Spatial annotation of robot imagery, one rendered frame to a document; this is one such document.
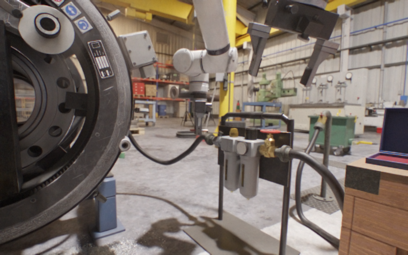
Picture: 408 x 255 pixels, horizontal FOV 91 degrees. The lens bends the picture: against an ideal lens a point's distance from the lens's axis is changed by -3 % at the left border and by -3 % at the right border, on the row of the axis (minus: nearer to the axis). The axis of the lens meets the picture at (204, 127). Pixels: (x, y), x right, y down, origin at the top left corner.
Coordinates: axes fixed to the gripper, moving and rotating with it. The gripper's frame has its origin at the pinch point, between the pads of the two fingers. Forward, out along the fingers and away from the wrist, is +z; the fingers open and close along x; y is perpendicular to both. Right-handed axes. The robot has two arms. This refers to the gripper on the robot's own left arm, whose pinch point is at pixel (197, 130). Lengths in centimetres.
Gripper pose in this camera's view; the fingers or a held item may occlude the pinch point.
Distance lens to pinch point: 95.4
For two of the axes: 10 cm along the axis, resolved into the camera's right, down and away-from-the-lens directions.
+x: -1.6, -0.8, 9.8
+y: 9.9, 0.1, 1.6
